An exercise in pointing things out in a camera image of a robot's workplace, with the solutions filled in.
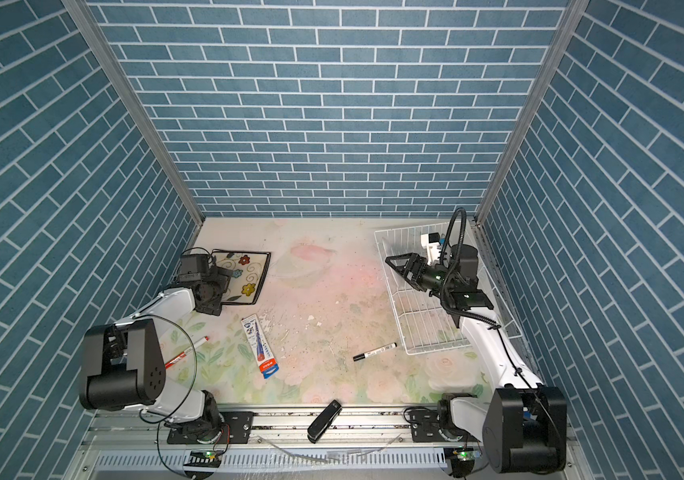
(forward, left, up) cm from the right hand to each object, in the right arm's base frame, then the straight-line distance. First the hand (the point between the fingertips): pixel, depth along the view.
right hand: (390, 262), depth 77 cm
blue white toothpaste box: (-15, +37, -23) cm, 46 cm away
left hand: (+2, +50, -17) cm, 53 cm away
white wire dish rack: (-5, -12, -22) cm, 26 cm away
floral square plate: (+10, +48, -21) cm, 53 cm away
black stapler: (-33, +14, -22) cm, 43 cm away
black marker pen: (-14, +3, -25) cm, 29 cm away
